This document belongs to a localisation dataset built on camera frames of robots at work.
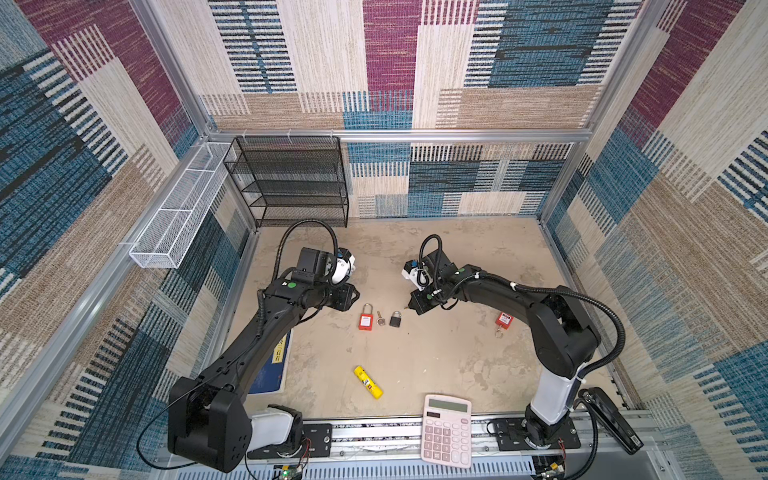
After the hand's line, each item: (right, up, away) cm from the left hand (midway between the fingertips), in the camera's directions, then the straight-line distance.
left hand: (352, 288), depth 81 cm
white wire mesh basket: (-42, +13, -10) cm, 46 cm away
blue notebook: (-23, -24, +2) cm, 33 cm away
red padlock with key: (+3, -10, +11) cm, 15 cm away
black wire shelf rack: (-25, +36, +27) cm, 52 cm away
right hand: (+17, -7, +9) cm, 20 cm away
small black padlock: (+12, -11, +13) cm, 21 cm away
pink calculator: (+24, -33, -8) cm, 42 cm away
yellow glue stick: (+5, -25, -1) cm, 25 cm away
